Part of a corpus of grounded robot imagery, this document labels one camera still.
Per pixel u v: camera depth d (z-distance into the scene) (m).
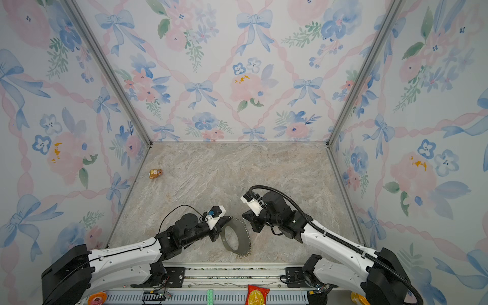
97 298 0.67
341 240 0.47
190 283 0.73
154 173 1.02
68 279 0.41
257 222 0.67
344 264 0.45
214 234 0.68
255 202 0.66
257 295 0.69
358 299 0.62
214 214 0.65
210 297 0.69
